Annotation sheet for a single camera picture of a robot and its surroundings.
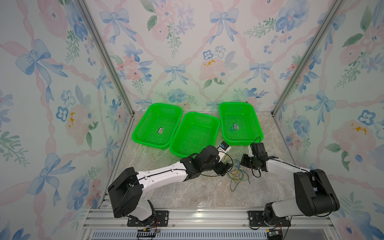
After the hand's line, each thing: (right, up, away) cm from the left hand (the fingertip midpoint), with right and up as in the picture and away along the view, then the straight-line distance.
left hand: (228, 159), depth 76 cm
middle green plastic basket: (-16, +12, +33) cm, 39 cm away
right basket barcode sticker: (+14, +17, +35) cm, 41 cm away
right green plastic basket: (+17, +19, +38) cm, 46 cm away
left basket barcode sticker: (-42, +14, +34) cm, 55 cm away
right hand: (+13, -4, +18) cm, 23 cm away
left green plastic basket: (-45, +17, +35) cm, 59 cm away
